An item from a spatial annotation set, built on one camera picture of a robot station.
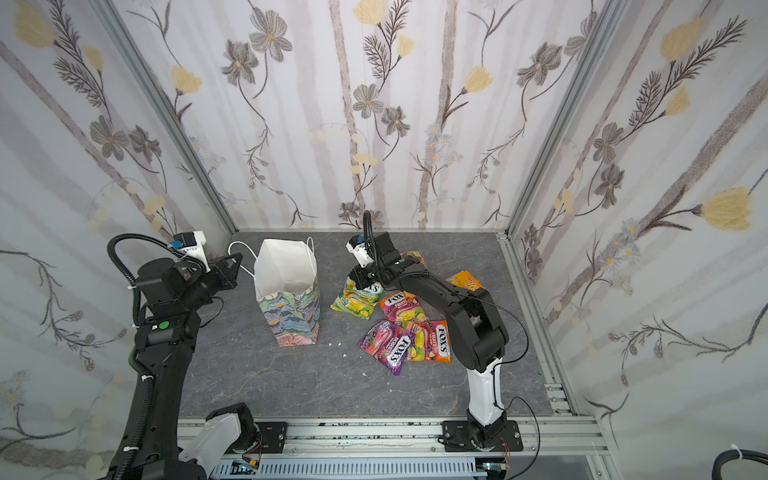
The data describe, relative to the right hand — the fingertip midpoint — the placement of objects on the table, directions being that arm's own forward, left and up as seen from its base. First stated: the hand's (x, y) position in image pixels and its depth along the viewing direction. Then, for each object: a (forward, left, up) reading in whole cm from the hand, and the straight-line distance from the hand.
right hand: (345, 265), depth 87 cm
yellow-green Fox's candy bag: (-8, -4, -9) cm, 13 cm away
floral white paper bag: (0, +21, -16) cm, 27 cm away
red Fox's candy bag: (+18, -24, -16) cm, 34 cm away
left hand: (-7, +24, +16) cm, 30 cm away
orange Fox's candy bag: (-18, -29, -13) cm, 36 cm away
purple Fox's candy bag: (-19, -14, -13) cm, 27 cm away
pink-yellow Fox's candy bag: (-6, -19, -14) cm, 24 cm away
